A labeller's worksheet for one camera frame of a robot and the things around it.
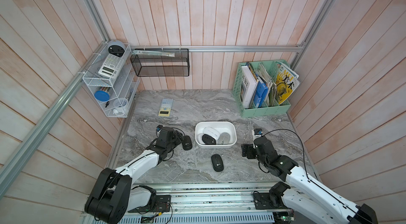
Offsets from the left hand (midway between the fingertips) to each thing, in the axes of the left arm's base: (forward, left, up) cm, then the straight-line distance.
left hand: (179, 138), depth 90 cm
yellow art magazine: (+34, -68, +14) cm, 78 cm away
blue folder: (+24, -49, +12) cm, 56 cm away
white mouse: (+2, -12, -2) cm, 12 cm away
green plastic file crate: (+23, -69, +1) cm, 73 cm away
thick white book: (+26, -40, +20) cm, 52 cm away
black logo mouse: (0, -17, -1) cm, 17 cm away
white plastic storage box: (+10, -30, -2) cm, 31 cm away
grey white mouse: (+1, -26, -2) cm, 26 cm away
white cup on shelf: (+11, +32, +17) cm, 38 cm away
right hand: (-5, -38, +4) cm, 38 cm away
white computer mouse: (+6, -19, -2) cm, 20 cm away
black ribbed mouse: (-1, -4, -3) cm, 5 cm away
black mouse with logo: (-13, -22, -3) cm, 25 cm away
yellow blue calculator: (+27, +13, -5) cm, 30 cm away
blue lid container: (+10, +37, +26) cm, 46 cm away
